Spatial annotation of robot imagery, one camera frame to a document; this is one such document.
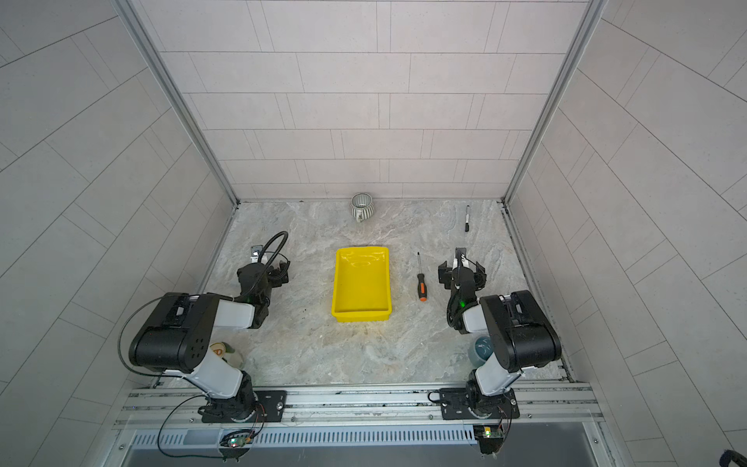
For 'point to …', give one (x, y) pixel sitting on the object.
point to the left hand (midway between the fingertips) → (272, 258)
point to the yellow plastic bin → (362, 284)
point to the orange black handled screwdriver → (421, 283)
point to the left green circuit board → (238, 441)
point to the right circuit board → (490, 438)
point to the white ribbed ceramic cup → (362, 206)
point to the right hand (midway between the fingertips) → (462, 259)
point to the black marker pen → (467, 219)
